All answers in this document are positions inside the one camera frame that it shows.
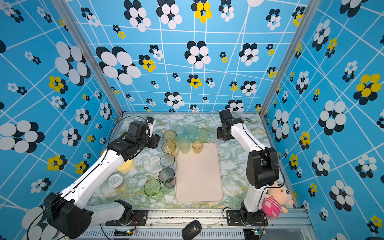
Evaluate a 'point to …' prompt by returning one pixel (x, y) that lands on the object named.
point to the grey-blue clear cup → (167, 160)
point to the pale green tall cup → (184, 144)
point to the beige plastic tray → (198, 178)
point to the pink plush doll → (278, 196)
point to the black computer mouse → (191, 230)
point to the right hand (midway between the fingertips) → (224, 135)
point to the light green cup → (202, 134)
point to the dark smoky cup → (166, 176)
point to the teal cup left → (180, 131)
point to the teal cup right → (191, 132)
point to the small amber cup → (197, 145)
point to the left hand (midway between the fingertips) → (156, 135)
